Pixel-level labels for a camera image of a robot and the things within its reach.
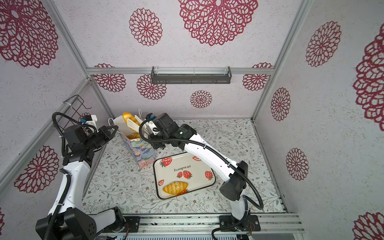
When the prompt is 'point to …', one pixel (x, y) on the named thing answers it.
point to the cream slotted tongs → (135, 126)
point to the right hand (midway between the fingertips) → (150, 135)
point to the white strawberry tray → (185, 167)
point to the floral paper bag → (143, 153)
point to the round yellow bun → (134, 135)
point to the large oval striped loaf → (175, 188)
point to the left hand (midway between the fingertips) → (117, 129)
